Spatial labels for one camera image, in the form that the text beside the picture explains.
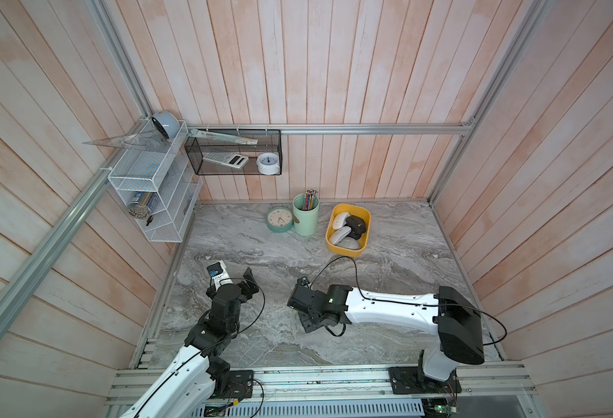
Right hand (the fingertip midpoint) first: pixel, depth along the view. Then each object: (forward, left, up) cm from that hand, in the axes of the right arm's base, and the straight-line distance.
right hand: (308, 317), depth 80 cm
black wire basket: (+60, +30, +20) cm, 70 cm away
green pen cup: (+38, +1, +1) cm, 38 cm away
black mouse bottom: (+38, -20, 0) cm, 43 cm away
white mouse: (+34, -12, -1) cm, 36 cm away
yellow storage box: (+47, -23, -1) cm, 53 cm away
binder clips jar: (+22, +50, +26) cm, 60 cm away
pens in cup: (+43, 0, +12) cm, 44 cm away
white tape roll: (+48, +15, +23) cm, 56 cm away
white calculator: (+52, +29, +21) cm, 64 cm away
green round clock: (+43, +13, -3) cm, 45 cm away
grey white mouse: (+31, -16, -2) cm, 35 cm away
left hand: (+10, +22, +8) cm, 26 cm away
